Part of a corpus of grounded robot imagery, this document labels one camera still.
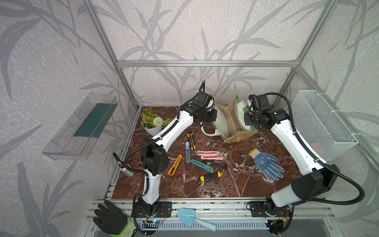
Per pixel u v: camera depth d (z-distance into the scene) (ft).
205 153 3.08
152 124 3.04
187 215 2.36
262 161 2.93
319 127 2.10
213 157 3.00
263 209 2.40
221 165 2.87
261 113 1.86
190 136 3.33
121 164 2.42
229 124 3.09
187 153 3.07
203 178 2.70
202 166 2.91
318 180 1.32
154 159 1.61
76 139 2.07
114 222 2.25
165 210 2.39
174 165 2.91
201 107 2.11
